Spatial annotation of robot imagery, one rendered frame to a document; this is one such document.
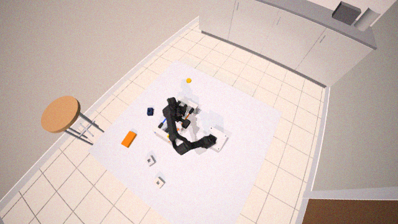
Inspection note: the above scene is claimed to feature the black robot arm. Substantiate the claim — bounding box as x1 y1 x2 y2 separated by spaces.
162 97 217 156

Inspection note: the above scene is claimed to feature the orange rectangular block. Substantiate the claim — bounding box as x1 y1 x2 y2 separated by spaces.
121 131 137 148

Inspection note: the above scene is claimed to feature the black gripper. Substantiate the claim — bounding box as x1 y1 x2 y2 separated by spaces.
175 113 190 129

